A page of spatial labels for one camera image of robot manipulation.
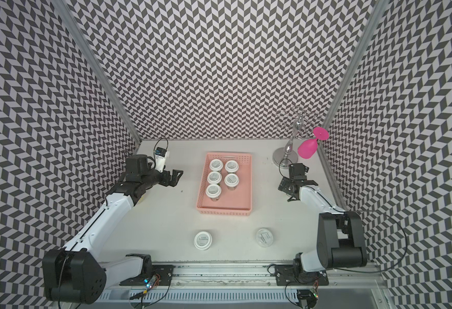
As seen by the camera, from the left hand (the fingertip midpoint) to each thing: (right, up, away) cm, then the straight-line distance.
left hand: (172, 170), depth 83 cm
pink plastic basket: (+29, -17, +11) cm, 35 cm away
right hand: (+55, -11, +8) cm, 57 cm away
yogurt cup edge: (+17, -10, +7) cm, 21 cm away
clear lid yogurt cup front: (+40, -28, -4) cm, 48 cm away
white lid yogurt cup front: (+15, -27, -7) cm, 32 cm away
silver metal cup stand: (+55, +6, +25) cm, 60 cm away
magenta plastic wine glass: (+62, +10, +9) cm, 64 cm away
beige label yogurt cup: (+17, +2, +16) cm, 24 cm away
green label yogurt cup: (+17, -4, +11) cm, 21 cm away
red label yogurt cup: (+25, +1, +16) cm, 30 cm away
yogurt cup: (+25, -6, +11) cm, 28 cm away
